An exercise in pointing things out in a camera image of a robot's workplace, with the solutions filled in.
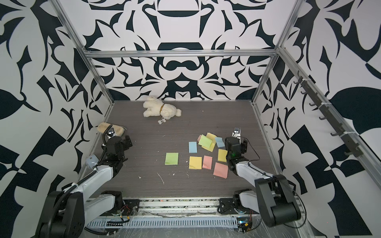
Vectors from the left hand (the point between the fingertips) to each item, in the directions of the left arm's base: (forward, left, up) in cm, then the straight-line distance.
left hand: (115, 137), depth 86 cm
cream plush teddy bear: (+25, -20, -3) cm, 32 cm away
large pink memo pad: (-17, -59, -11) cm, 63 cm away
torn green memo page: (+1, -52, -10) cm, 53 cm away
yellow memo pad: (-12, -45, -12) cm, 49 cm away
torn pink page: (-12, -53, -12) cm, 55 cm away
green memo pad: (-9, -31, -12) cm, 35 cm away
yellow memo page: (-7, -63, -15) cm, 65 cm away
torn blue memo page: (+1, -62, -12) cm, 63 cm away
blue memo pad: (-2, -44, -10) cm, 45 cm away
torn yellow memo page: (+4, -58, -11) cm, 59 cm away
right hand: (-1, -71, -2) cm, 71 cm away
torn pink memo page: (+4, -48, -11) cm, 50 cm away
